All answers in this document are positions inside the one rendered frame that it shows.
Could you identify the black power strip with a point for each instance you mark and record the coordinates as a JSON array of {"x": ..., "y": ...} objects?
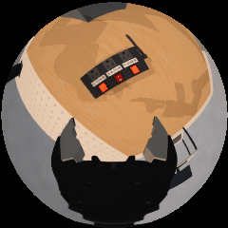
[{"x": 115, "y": 70}]

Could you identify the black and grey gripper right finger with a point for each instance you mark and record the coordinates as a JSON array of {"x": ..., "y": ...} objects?
[{"x": 161, "y": 151}]

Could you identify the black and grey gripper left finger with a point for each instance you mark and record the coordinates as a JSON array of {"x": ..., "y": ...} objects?
[{"x": 67, "y": 151}]

